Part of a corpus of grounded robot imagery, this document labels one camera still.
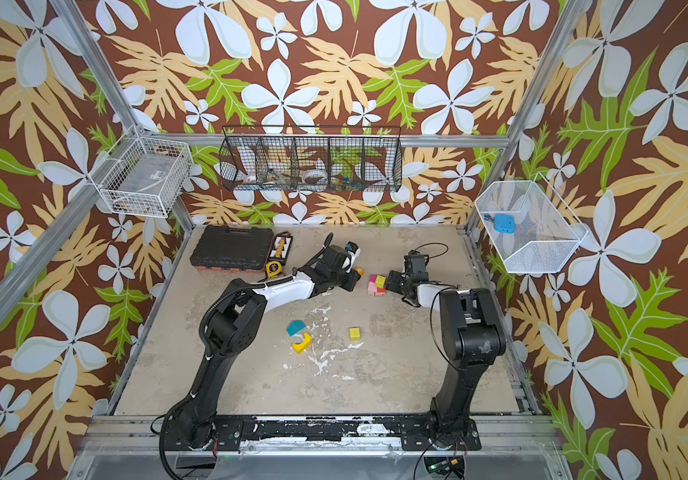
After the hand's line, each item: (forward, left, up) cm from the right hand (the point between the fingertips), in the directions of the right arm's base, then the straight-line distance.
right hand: (394, 278), depth 102 cm
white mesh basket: (0, -35, +25) cm, 43 cm away
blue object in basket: (+3, -29, +23) cm, 37 cm away
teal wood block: (-18, +33, 0) cm, 37 cm away
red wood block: (-6, +5, +1) cm, 7 cm away
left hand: (+1, +13, +4) cm, 13 cm away
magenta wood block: (+1, +7, -1) cm, 8 cm away
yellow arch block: (-23, +29, -1) cm, 37 cm away
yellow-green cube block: (-4, +6, +5) cm, 8 cm away
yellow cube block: (-21, +15, +1) cm, 25 cm away
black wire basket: (+28, +30, +29) cm, 50 cm away
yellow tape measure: (+4, +43, 0) cm, 43 cm away
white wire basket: (+15, +77, +33) cm, 85 cm away
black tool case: (+12, +61, +2) cm, 63 cm away
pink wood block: (-4, +8, 0) cm, 9 cm away
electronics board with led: (-53, -7, -6) cm, 53 cm away
